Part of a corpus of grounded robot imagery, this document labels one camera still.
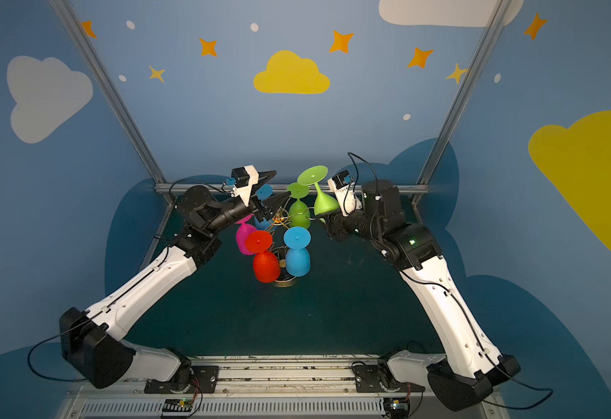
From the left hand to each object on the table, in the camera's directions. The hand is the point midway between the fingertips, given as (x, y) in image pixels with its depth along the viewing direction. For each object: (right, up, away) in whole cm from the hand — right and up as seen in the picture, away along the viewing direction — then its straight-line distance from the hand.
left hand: (278, 177), depth 62 cm
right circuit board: (+33, -64, +11) cm, 73 cm away
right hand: (+13, -7, +3) cm, 15 cm away
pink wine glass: (-14, -15, +19) cm, 28 cm away
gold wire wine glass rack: (-2, -13, +15) cm, 20 cm away
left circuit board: (-30, -63, +11) cm, 71 cm away
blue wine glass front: (+4, -22, +13) cm, 26 cm away
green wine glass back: (+4, -8, +27) cm, 29 cm away
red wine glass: (-5, -24, +14) cm, 29 cm away
